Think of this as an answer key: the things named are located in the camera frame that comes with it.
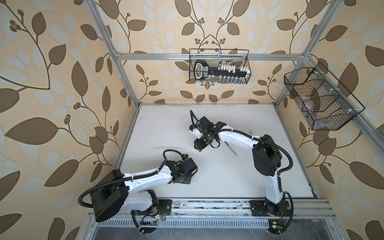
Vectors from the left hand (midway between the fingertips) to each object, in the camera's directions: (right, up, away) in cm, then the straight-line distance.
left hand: (188, 177), depth 83 cm
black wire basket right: (+69, +41, -10) cm, 80 cm away
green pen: (+27, +14, +12) cm, 33 cm away
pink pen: (+42, +24, +20) cm, 53 cm away
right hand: (+5, +16, +7) cm, 18 cm away
